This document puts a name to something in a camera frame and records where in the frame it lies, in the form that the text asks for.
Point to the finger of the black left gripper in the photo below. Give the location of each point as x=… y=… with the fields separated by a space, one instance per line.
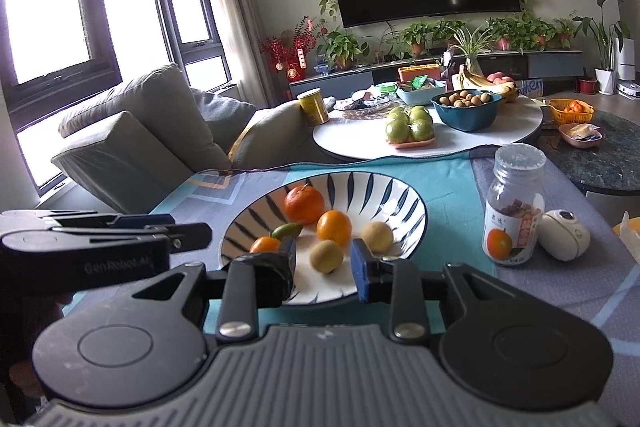
x=188 y=237

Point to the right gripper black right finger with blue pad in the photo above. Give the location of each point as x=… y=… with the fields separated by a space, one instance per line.
x=495 y=341

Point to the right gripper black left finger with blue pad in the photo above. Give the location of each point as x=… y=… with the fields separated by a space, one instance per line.
x=147 y=342

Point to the small orange kumquat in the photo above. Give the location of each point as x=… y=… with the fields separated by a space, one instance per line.
x=265 y=245

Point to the large orange mandarin with stem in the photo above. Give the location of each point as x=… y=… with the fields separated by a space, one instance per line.
x=304 y=204

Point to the brown kiwi-like fruit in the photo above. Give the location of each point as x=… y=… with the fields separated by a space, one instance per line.
x=326 y=256

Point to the grey sofa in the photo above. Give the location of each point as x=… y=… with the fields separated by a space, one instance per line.
x=132 y=145

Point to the green lime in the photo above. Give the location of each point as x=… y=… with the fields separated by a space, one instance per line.
x=287 y=230

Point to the blue grey patterned tablecloth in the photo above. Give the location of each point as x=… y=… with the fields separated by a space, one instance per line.
x=602 y=286

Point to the white oval gadget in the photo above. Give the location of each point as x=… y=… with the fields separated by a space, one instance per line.
x=562 y=235

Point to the clear candy jar orange label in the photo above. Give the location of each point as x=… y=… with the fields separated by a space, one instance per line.
x=514 y=204

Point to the brown longan fruit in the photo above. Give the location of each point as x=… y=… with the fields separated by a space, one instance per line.
x=378 y=236

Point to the yellow can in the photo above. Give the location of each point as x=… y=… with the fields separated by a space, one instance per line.
x=313 y=107

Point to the white bowl with blue stripes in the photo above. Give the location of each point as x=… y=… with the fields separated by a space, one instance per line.
x=363 y=197

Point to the dark marble round table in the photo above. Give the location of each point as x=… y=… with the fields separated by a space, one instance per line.
x=611 y=167

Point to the red flower decoration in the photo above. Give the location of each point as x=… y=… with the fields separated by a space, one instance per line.
x=288 y=52

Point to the pink dish with snacks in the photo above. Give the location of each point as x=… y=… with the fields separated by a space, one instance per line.
x=581 y=136

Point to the green apples on tray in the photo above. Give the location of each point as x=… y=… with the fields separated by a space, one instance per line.
x=409 y=127

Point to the blue bowl of longans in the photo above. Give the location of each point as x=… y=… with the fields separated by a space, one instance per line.
x=467 y=111

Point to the tv cabinet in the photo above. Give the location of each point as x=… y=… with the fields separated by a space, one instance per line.
x=530 y=65

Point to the orange basket of mandarins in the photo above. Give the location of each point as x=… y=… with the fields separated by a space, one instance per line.
x=570 y=111

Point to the banana bunch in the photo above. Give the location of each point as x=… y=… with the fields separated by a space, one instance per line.
x=469 y=80

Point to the tall potted plant white pot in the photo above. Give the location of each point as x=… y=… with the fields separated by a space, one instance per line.
x=608 y=38

